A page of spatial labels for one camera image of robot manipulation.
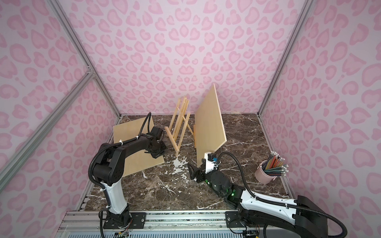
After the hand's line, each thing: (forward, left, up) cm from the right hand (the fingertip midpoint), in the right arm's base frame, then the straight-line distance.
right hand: (194, 163), depth 75 cm
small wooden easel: (+23, +10, +3) cm, 25 cm away
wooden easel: (+26, +1, -12) cm, 29 cm away
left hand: (+16, +19, -16) cm, 30 cm away
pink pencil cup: (-3, -36, -9) cm, 37 cm away
